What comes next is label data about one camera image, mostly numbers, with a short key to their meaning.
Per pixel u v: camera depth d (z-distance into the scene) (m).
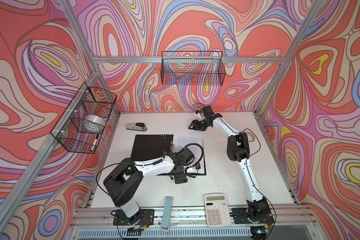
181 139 1.04
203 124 0.96
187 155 0.70
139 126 1.08
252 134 1.05
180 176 0.77
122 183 0.45
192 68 0.96
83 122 0.69
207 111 0.91
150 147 0.99
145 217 0.73
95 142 0.73
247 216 0.72
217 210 0.74
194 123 0.99
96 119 0.75
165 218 0.71
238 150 0.69
